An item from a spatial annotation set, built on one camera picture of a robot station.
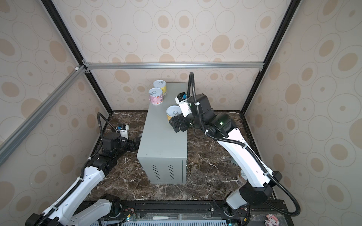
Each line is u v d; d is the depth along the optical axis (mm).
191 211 747
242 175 809
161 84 792
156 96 729
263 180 398
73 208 431
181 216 714
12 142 519
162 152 578
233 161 898
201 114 441
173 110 648
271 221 685
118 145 617
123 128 675
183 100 532
